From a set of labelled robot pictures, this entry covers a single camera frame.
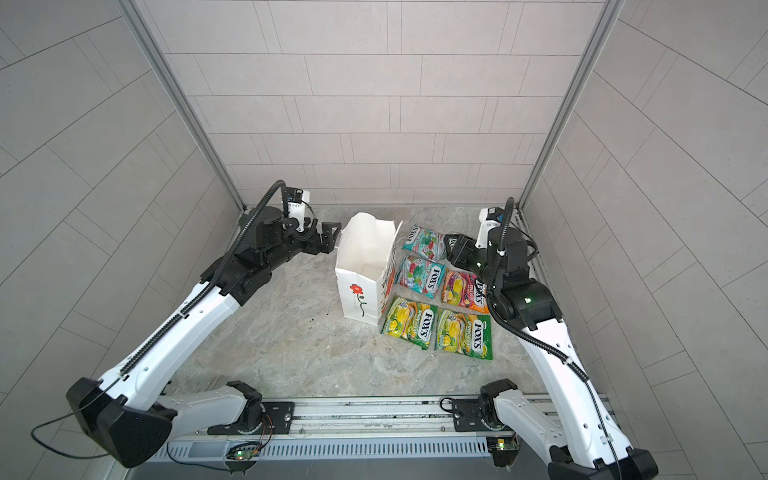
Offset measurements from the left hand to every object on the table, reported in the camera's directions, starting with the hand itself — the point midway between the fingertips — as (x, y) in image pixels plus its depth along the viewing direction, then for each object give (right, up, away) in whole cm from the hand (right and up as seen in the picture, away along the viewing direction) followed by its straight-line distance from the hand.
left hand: (332, 218), depth 70 cm
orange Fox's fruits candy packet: (+36, -21, +21) cm, 47 cm away
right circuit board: (+40, -53, -2) cm, 67 cm away
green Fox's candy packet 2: (+34, -32, +13) cm, 49 cm away
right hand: (+27, -5, -2) cm, 28 cm away
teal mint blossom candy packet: (+25, -7, +33) cm, 42 cm away
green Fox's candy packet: (+19, -29, +15) cm, 38 cm away
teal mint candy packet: (+23, -18, +24) cm, 38 cm away
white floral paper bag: (+5, -15, +28) cm, 32 cm away
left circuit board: (-18, -52, -6) cm, 55 cm away
